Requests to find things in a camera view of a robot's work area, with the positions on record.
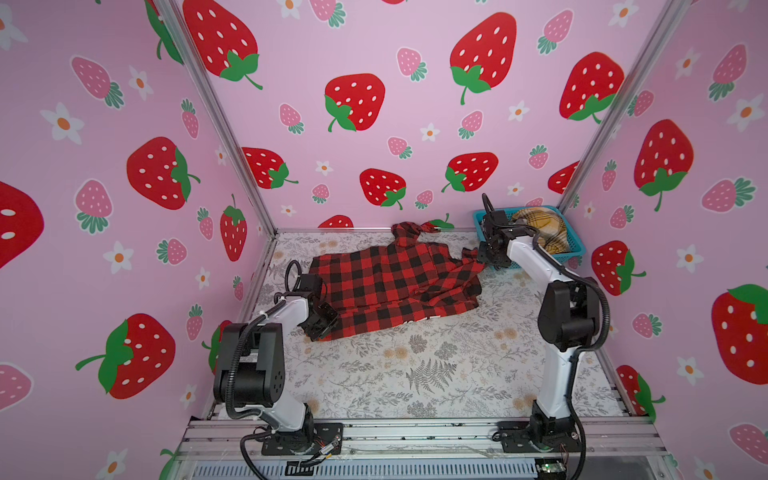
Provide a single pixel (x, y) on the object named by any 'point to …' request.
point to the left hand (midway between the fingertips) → (336, 323)
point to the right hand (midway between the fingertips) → (486, 256)
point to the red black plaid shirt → (378, 285)
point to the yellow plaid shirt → (552, 235)
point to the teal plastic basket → (576, 248)
